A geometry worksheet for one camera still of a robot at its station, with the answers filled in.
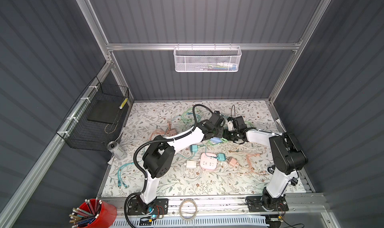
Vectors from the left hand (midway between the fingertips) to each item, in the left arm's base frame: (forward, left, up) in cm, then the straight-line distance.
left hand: (220, 129), depth 90 cm
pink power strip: (-16, +9, -9) cm, 20 cm away
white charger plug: (-17, +19, -9) cm, 27 cm away
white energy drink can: (-10, +60, +1) cm, 61 cm away
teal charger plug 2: (-7, +16, -9) cm, 20 cm away
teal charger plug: (-13, 0, -9) cm, 16 cm away
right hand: (+1, -4, -10) cm, 10 cm away
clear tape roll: (-38, +17, -10) cm, 43 cm away
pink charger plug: (-16, -6, -10) cm, 20 cm away
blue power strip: (-3, +2, -8) cm, 9 cm away
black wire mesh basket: (-2, +65, +16) cm, 67 cm away
